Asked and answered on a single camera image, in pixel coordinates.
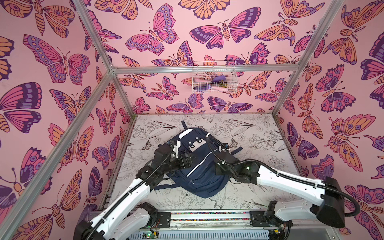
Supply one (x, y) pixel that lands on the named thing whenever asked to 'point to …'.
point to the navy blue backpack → (199, 178)
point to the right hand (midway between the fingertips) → (215, 164)
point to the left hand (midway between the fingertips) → (192, 158)
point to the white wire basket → (214, 77)
